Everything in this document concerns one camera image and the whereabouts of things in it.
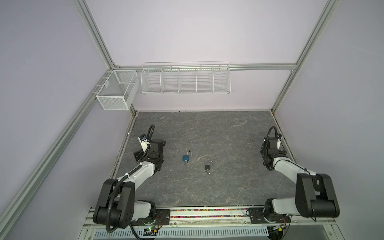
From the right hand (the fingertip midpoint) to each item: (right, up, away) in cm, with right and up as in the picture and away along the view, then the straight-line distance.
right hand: (276, 150), depth 89 cm
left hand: (-79, +1, -2) cm, 79 cm away
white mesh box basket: (-101, +40, +12) cm, 110 cm away
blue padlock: (-55, -6, +5) cm, 55 cm away
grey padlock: (-41, -11, +2) cm, 43 cm away
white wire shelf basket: (-55, +47, +10) cm, 73 cm away
